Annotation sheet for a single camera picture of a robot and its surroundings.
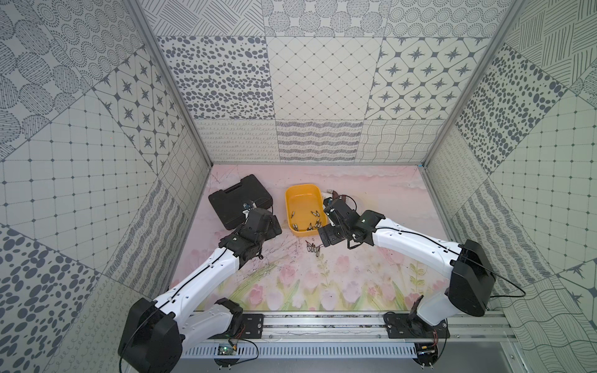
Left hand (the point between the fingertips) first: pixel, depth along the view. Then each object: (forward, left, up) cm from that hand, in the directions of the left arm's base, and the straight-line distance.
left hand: (265, 220), depth 83 cm
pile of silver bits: (-3, -17, -14) cm, 22 cm away
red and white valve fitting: (+24, -27, -13) cm, 38 cm away
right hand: (-2, -25, -3) cm, 25 cm away
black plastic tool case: (+14, +21, -11) cm, 27 cm away
